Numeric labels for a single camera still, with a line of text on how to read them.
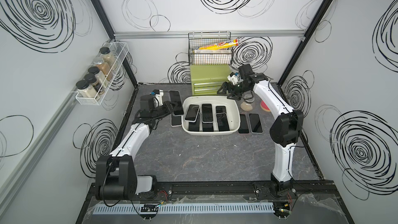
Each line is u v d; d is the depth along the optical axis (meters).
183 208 0.77
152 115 0.68
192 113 1.00
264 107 0.62
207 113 0.99
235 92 0.79
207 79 1.00
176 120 0.91
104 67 0.71
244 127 0.94
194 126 0.94
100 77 0.68
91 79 0.63
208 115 1.00
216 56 0.87
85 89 0.61
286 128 0.53
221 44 0.87
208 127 0.94
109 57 0.75
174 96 0.84
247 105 1.01
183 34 0.92
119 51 0.84
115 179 0.41
